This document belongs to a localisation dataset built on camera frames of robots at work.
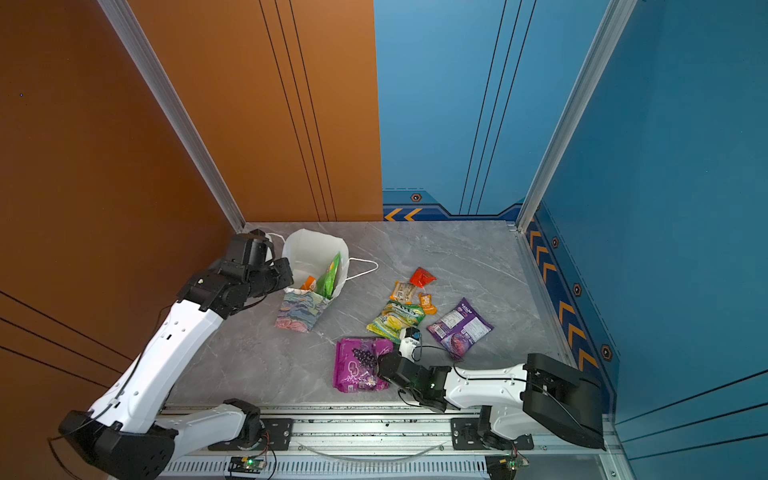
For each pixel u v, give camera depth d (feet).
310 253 2.84
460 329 2.91
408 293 3.20
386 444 2.38
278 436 2.42
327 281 2.69
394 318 2.93
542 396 1.41
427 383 2.01
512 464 2.28
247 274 1.78
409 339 2.46
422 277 3.26
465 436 2.38
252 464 2.31
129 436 1.28
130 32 2.37
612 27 2.33
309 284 2.85
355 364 2.53
